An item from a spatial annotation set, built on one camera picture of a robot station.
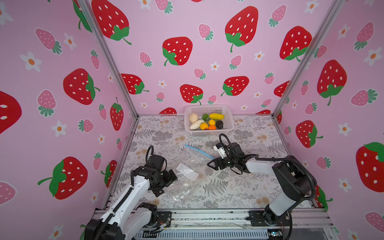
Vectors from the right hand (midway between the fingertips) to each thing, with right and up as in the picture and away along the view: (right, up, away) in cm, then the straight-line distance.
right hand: (210, 163), depth 89 cm
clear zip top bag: (-12, -3, -2) cm, 12 cm away
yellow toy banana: (+7, +31, +26) cm, 41 cm away
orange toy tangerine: (+3, +22, +20) cm, 30 cm away
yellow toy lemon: (+3, +26, +22) cm, 34 cm away
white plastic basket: (+14, +35, +22) cm, 44 cm away
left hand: (-21, -9, -9) cm, 25 cm away
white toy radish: (-9, +24, +21) cm, 33 cm away
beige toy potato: (-11, +30, +23) cm, 39 cm away
